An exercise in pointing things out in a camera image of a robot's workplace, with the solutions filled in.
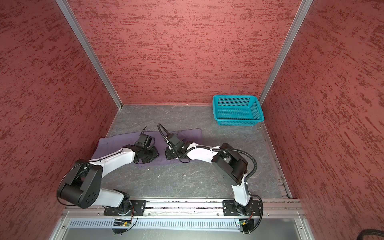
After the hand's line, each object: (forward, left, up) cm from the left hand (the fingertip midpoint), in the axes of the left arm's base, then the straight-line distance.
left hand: (157, 157), depth 91 cm
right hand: (0, -7, +2) cm, 7 cm away
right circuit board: (-34, -49, -2) cm, 60 cm away
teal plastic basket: (+42, -57, -2) cm, 71 cm away
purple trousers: (-5, -13, +24) cm, 27 cm away
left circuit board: (-33, +14, -4) cm, 36 cm away
